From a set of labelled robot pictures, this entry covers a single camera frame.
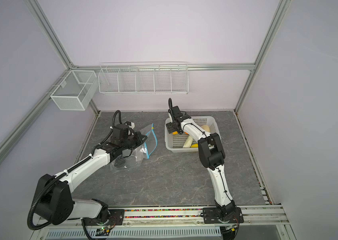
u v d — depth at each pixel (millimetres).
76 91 1017
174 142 1019
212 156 580
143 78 984
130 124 792
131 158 893
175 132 943
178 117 799
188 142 961
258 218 743
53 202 405
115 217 732
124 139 663
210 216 731
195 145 951
